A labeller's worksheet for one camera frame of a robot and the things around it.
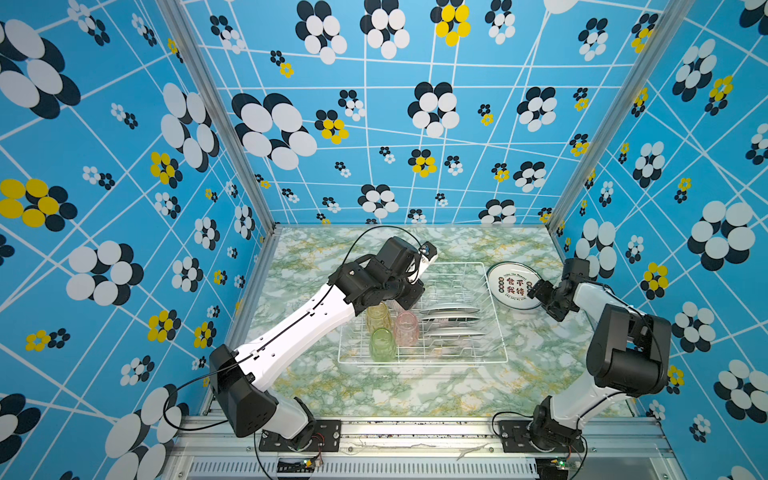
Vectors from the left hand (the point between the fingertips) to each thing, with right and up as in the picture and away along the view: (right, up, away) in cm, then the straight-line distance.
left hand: (420, 282), depth 73 cm
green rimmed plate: (+12, -13, +16) cm, 24 cm away
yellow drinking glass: (-11, -11, +12) cm, 20 cm away
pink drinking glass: (-3, -14, +9) cm, 17 cm away
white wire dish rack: (+12, -4, +29) cm, 32 cm away
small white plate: (+10, -10, +15) cm, 21 cm away
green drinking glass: (-10, -18, +6) cm, 21 cm away
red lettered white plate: (+33, -3, +29) cm, 44 cm away
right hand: (+41, -8, +22) cm, 47 cm away
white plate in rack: (+10, -14, +7) cm, 19 cm away
